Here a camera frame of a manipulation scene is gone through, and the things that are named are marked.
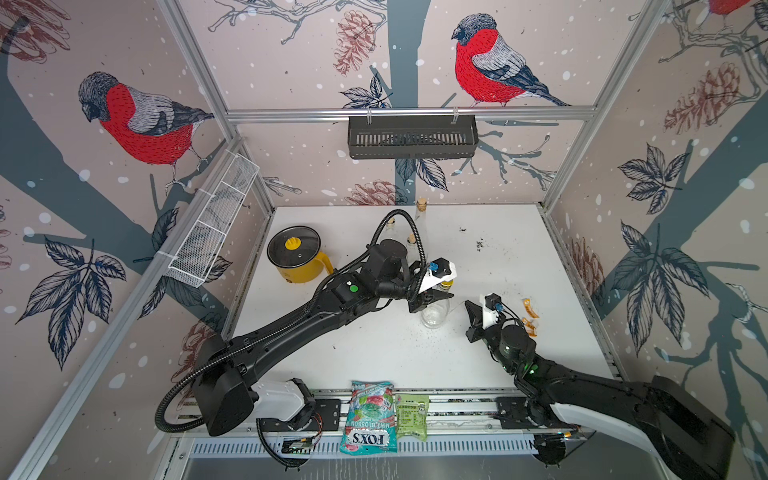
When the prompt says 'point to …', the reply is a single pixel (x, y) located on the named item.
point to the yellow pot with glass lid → (294, 251)
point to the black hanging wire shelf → (413, 139)
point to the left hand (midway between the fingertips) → (453, 284)
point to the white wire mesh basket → (200, 249)
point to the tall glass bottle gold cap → (435, 314)
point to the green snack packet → (411, 415)
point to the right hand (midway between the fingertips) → (468, 299)
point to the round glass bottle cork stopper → (421, 204)
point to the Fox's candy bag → (370, 424)
